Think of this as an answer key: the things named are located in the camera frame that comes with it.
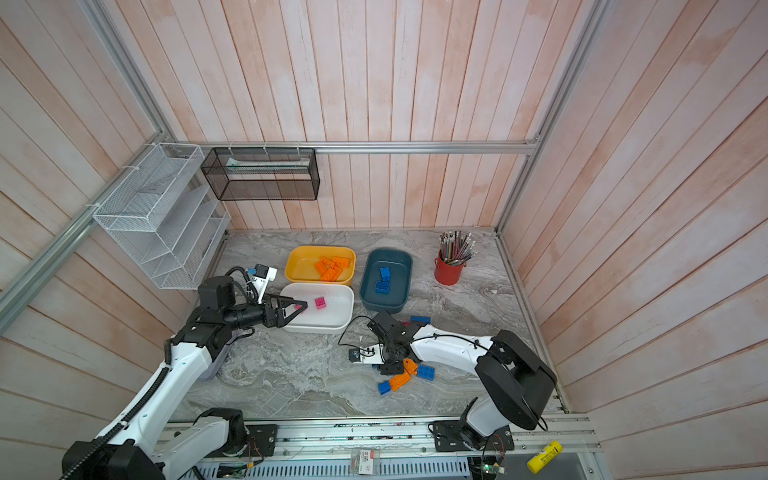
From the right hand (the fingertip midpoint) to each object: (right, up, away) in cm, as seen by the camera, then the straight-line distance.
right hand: (382, 355), depth 88 cm
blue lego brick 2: (+12, -3, -5) cm, 14 cm away
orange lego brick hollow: (-18, +23, +16) cm, 34 cm away
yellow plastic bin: (-30, +28, +21) cm, 46 cm away
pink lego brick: (-21, +14, +10) cm, 27 cm away
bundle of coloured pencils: (+25, +32, +10) cm, 42 cm away
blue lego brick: (0, +19, +14) cm, 23 cm away
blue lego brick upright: (+1, +23, +16) cm, 29 cm away
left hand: (-22, +16, -12) cm, 30 cm away
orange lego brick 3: (+5, -5, -6) cm, 9 cm away
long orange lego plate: (+8, -2, -4) cm, 9 cm away
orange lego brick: (-15, +28, +20) cm, 37 cm away
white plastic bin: (-18, +12, +11) cm, 24 cm away
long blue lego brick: (+13, +9, +10) cm, 19 cm away
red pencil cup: (+22, +24, +13) cm, 35 cm away
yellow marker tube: (+39, -19, -18) cm, 46 cm away
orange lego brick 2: (-21, +26, +20) cm, 39 cm away
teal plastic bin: (+7, +26, +20) cm, 34 cm away
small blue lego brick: (0, -6, -8) cm, 10 cm away
